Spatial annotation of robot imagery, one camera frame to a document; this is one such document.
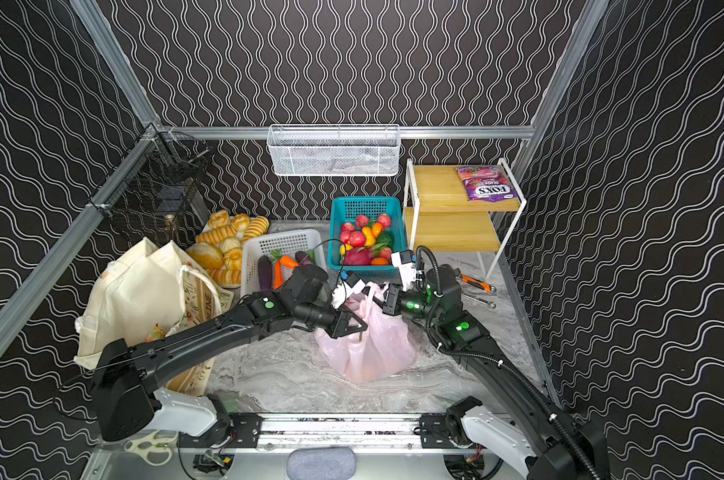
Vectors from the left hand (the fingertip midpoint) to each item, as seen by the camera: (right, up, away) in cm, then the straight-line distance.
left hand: (373, 332), depth 67 cm
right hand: (-2, +9, +3) cm, 10 cm away
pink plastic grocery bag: (+3, -6, +7) cm, 9 cm away
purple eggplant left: (-36, +11, +35) cm, 52 cm away
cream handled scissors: (-52, -29, +5) cm, 60 cm away
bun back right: (-50, +30, +49) cm, 77 cm away
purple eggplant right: (-24, +16, +38) cm, 48 cm away
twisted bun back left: (-59, +32, +50) cm, 83 cm away
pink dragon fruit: (-4, +16, +33) cm, 37 cm away
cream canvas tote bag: (-60, +7, +13) cm, 62 cm away
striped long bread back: (-58, +25, +45) cm, 78 cm away
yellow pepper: (0, +24, +41) cm, 48 cm away
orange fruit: (+2, +27, +43) cm, 51 cm away
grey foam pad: (-12, -30, +1) cm, 32 cm away
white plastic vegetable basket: (-29, +22, +39) cm, 53 cm away
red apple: (-5, +23, +39) cm, 46 cm away
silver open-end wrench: (+39, +1, +30) cm, 49 cm away
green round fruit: (+6, +24, +42) cm, 48 cm away
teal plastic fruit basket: (-9, +35, +50) cm, 62 cm away
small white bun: (-52, +22, +42) cm, 70 cm away
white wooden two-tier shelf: (+21, +30, +13) cm, 39 cm away
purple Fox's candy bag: (+32, +37, +14) cm, 51 cm away
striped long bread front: (-43, +28, +48) cm, 70 cm away
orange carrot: (-32, +14, +39) cm, 52 cm away
